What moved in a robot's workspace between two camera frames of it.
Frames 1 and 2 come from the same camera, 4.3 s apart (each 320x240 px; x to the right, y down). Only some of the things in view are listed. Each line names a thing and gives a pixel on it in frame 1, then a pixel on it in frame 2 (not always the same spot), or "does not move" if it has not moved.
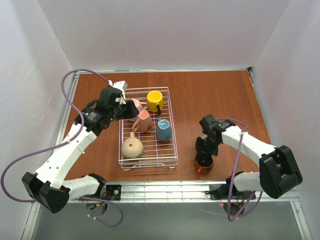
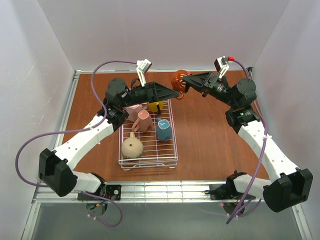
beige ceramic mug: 132,147 does not move
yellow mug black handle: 155,102 does not move
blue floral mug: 164,130 does not move
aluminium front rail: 190,192 does not move
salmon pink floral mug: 144,122 does not move
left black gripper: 124,110 -> 152,91
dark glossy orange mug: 203,170 -> 178,83
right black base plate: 221,192 does not move
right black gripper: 204,150 -> 208,83
